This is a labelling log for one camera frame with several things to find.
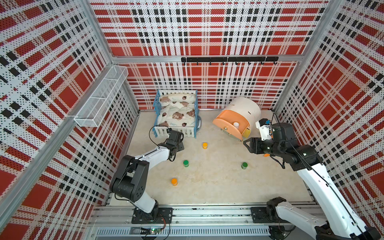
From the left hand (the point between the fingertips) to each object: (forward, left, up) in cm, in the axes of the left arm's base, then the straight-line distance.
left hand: (179, 144), depth 96 cm
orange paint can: (-23, +1, -2) cm, 23 cm away
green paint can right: (-13, -41, -3) cm, 43 cm away
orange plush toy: (-22, -41, +28) cm, 55 cm away
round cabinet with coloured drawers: (+9, -36, +16) cm, 40 cm away
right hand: (-13, -38, +23) cm, 46 cm away
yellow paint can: (+1, -17, -4) cm, 17 cm away
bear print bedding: (+27, +4, +4) cm, 28 cm away
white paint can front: (+4, -35, +15) cm, 38 cm away
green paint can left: (-12, -5, -3) cm, 14 cm away
